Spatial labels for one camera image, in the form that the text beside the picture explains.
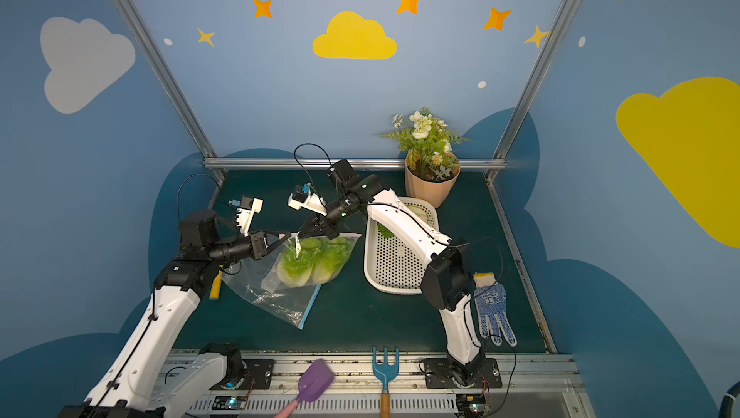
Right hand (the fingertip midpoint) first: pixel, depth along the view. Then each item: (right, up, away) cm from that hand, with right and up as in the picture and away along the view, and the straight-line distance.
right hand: (308, 229), depth 75 cm
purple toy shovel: (+2, -39, -2) cm, 39 cm away
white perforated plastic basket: (+23, -14, +21) cm, 34 cm away
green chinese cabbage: (-4, -11, 0) cm, 12 cm away
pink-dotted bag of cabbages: (-12, -15, +5) cm, 20 cm away
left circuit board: (-19, -44, -3) cm, 48 cm away
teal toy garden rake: (+20, -37, -1) cm, 42 cm away
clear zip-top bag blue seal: (-8, -24, +11) cm, 28 cm away
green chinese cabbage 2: (+5, -9, +6) cm, 12 cm away
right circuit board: (+42, -44, -4) cm, 61 cm away
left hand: (-3, -1, -4) cm, 5 cm away
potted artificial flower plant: (+38, +20, +27) cm, 51 cm away
